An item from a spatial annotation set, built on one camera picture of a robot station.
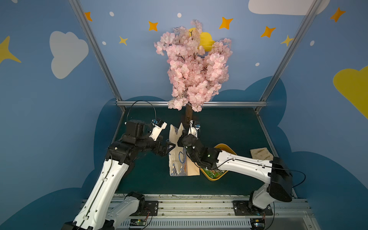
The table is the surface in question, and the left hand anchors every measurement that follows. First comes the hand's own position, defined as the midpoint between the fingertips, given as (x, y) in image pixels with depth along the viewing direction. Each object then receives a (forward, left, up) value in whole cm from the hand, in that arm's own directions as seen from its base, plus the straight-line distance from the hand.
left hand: (167, 139), depth 69 cm
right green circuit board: (-31, -47, -30) cm, 64 cm away
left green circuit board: (-32, +14, -30) cm, 46 cm away
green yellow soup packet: (-6, -27, -28) cm, 39 cm away
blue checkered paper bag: (-10, -7, -6) cm, 13 cm away
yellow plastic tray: (+9, -35, -25) cm, 44 cm away
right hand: (+7, -8, -3) cm, 11 cm away
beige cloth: (+8, -61, -28) cm, 68 cm away
